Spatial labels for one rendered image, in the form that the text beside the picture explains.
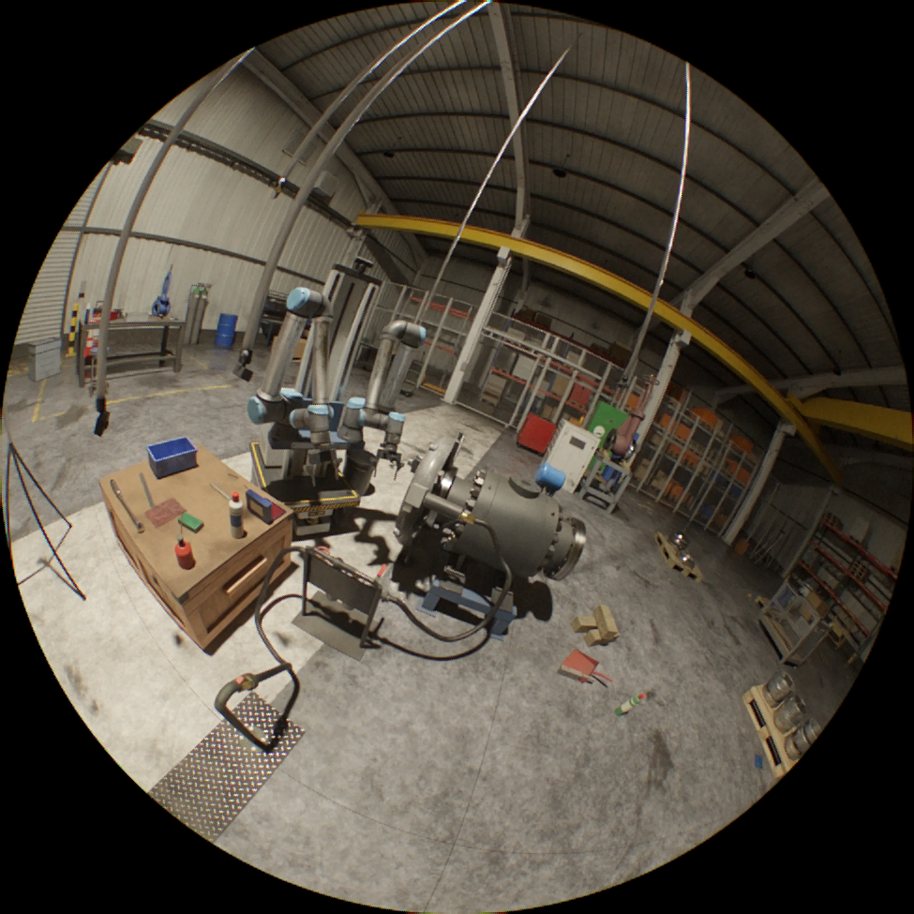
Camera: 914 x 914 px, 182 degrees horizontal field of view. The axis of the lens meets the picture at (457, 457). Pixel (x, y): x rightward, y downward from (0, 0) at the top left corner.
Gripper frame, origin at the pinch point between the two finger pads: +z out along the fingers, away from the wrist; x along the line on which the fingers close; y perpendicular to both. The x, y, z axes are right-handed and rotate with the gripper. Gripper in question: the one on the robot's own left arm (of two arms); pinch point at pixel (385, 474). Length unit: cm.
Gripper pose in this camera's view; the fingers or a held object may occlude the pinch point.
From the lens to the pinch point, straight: 155.3
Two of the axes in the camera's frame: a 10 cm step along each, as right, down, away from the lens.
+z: -1.9, 9.8, -0.5
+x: 7.0, 1.7, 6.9
